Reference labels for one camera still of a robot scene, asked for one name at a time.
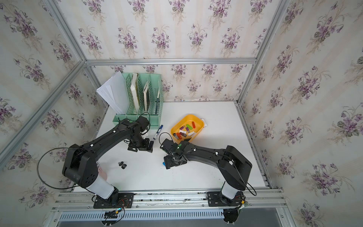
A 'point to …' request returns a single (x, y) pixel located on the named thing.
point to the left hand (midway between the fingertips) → (147, 151)
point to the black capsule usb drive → (175, 135)
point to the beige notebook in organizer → (146, 96)
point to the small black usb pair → (123, 165)
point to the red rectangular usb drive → (179, 135)
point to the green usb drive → (189, 126)
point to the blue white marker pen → (158, 132)
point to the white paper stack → (114, 91)
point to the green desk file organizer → (155, 81)
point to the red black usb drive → (183, 134)
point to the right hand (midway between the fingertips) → (173, 163)
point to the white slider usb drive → (182, 131)
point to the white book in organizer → (133, 89)
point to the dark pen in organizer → (157, 101)
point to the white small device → (205, 124)
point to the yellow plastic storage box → (196, 123)
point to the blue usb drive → (164, 163)
